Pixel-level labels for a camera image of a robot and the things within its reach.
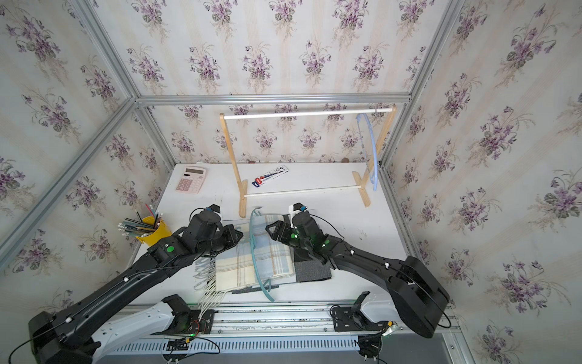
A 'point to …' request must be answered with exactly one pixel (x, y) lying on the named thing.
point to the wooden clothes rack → (359, 183)
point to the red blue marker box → (270, 176)
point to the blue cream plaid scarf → (257, 257)
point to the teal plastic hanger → (265, 287)
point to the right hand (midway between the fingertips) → (273, 232)
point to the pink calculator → (192, 180)
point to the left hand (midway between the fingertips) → (249, 238)
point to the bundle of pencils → (133, 227)
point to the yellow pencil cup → (151, 238)
